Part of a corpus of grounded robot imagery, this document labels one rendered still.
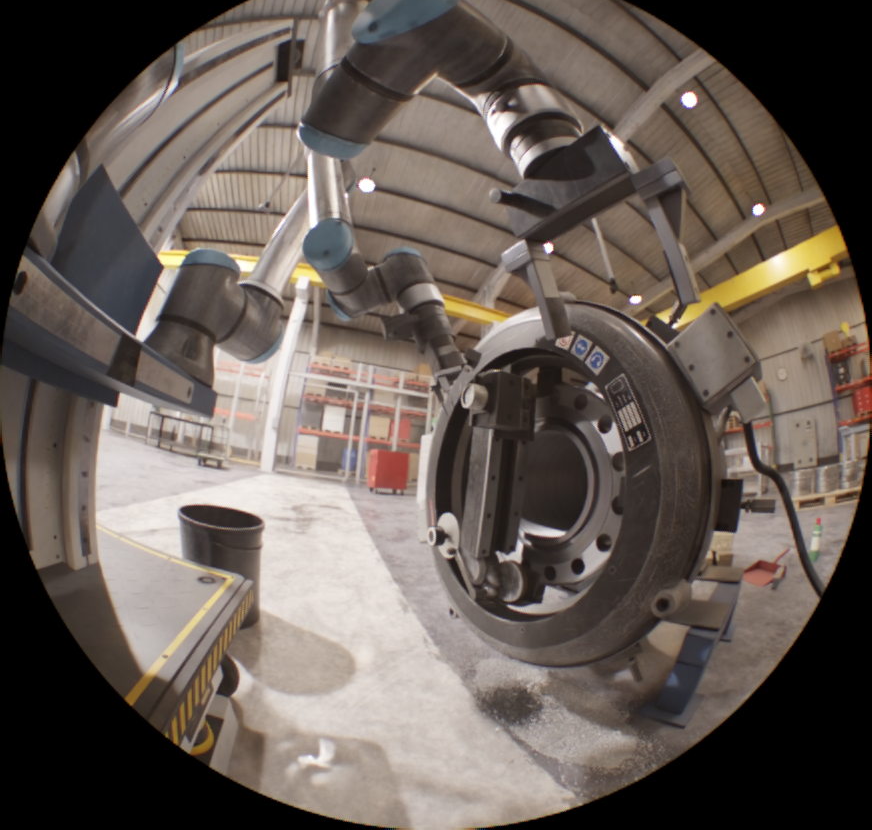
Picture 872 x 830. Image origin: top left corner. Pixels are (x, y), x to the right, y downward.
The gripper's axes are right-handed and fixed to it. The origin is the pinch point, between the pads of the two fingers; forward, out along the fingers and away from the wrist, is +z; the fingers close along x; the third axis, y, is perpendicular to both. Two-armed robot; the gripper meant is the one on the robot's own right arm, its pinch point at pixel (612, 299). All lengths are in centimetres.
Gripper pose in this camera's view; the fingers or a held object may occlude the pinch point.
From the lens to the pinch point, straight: 26.4
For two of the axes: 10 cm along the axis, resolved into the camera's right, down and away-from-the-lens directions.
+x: 4.5, -0.7, -8.9
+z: 2.3, 9.7, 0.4
